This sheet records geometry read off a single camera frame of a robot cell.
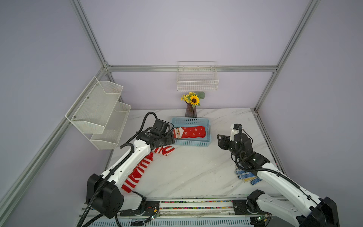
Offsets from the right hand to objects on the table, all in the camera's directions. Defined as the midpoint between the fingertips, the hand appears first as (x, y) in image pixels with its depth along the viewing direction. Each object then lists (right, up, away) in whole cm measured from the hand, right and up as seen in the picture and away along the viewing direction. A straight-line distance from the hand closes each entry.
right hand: (222, 138), depth 81 cm
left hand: (-32, -2, +1) cm, 32 cm away
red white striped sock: (-52, -23, +4) cm, 57 cm away
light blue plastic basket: (-9, -4, +13) cm, 16 cm away
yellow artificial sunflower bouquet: (-16, +26, +15) cm, 34 cm away
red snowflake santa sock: (-25, +2, +21) cm, 33 cm away
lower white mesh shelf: (-64, 0, -4) cm, 64 cm away
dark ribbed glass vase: (-18, +17, +22) cm, 33 cm away
